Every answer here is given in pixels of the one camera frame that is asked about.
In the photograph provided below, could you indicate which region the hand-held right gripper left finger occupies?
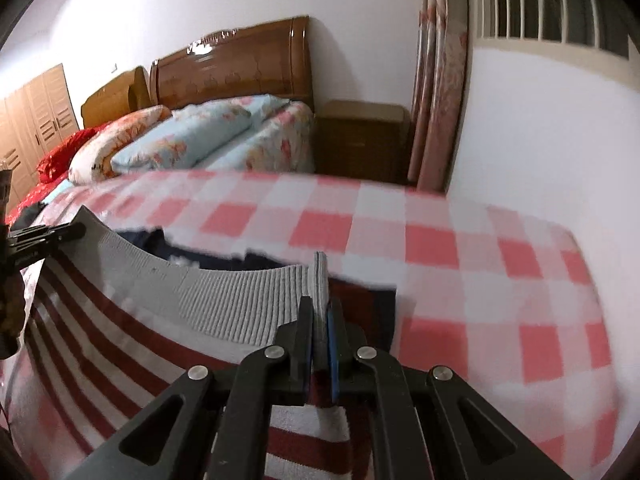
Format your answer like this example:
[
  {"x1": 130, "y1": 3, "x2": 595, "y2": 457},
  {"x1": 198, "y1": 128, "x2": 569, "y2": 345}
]
[{"x1": 65, "y1": 296, "x2": 316, "y2": 480}]

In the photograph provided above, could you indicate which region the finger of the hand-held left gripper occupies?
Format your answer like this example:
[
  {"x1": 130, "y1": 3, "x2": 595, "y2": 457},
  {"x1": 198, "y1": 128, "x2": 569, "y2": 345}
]
[{"x1": 7, "y1": 222, "x2": 87, "y2": 266}]

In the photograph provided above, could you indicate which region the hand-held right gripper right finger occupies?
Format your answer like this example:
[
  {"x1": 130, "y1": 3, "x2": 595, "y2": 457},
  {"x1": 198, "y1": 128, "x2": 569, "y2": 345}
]
[{"x1": 325, "y1": 299, "x2": 573, "y2": 480}]

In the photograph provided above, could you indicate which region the striped knit sweater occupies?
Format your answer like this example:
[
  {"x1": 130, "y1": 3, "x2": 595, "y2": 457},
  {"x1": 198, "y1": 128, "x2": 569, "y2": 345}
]
[{"x1": 5, "y1": 205, "x2": 401, "y2": 480}]

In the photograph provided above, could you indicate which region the person's left hand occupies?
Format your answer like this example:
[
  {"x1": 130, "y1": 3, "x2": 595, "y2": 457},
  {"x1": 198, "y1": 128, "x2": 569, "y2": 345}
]
[{"x1": 0, "y1": 272, "x2": 27, "y2": 341}]

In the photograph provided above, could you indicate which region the dark cloth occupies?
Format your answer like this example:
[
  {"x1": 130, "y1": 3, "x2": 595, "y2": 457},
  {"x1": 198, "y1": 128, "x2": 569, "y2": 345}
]
[{"x1": 12, "y1": 200, "x2": 48, "y2": 228}]

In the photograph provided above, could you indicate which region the light blue bed sheet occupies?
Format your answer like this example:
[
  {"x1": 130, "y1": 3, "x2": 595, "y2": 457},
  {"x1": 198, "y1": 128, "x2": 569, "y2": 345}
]
[{"x1": 42, "y1": 177, "x2": 76, "y2": 206}]

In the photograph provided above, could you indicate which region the red quilt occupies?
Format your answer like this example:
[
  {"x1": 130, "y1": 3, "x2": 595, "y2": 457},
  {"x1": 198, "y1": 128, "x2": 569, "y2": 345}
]
[{"x1": 5, "y1": 121, "x2": 108, "y2": 221}]

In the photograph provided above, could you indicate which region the orange floral pillow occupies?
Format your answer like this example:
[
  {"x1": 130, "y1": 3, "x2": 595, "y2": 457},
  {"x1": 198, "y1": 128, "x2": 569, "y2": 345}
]
[{"x1": 68, "y1": 105, "x2": 173, "y2": 184}]

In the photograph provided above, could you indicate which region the wooden wardrobe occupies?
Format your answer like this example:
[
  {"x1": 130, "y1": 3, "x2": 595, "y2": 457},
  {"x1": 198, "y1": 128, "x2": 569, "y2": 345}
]
[{"x1": 0, "y1": 63, "x2": 81, "y2": 211}]

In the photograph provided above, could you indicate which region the pink checkered bed sheet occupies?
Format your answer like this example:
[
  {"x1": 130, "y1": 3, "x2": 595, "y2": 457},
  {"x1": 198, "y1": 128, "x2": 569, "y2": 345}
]
[{"x1": 0, "y1": 167, "x2": 621, "y2": 480}]

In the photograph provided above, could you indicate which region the small wooden headboard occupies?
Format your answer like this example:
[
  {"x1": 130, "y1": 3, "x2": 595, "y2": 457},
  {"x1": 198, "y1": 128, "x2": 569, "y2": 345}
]
[{"x1": 81, "y1": 66, "x2": 151, "y2": 128}]

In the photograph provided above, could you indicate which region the blue floral pillow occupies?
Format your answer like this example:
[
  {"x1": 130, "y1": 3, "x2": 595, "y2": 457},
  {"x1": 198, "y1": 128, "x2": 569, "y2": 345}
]
[{"x1": 111, "y1": 94, "x2": 291, "y2": 171}]

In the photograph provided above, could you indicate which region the wooden nightstand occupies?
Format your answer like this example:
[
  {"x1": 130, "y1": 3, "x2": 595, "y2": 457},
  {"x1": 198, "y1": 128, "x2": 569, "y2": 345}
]
[{"x1": 315, "y1": 100, "x2": 412, "y2": 183}]

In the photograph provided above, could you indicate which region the large wooden headboard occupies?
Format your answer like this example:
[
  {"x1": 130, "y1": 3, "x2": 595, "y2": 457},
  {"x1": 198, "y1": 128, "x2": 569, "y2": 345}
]
[{"x1": 150, "y1": 16, "x2": 315, "y2": 111}]

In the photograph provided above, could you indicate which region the pink floral curtain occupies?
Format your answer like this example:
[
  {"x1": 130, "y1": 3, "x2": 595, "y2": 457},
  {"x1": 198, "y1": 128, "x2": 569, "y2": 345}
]
[{"x1": 407, "y1": 0, "x2": 471, "y2": 193}]

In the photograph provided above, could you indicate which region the window with white grille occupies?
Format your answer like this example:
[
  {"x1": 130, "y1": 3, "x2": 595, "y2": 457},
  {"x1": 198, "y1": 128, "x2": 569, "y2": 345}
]
[{"x1": 465, "y1": 0, "x2": 640, "y2": 86}]

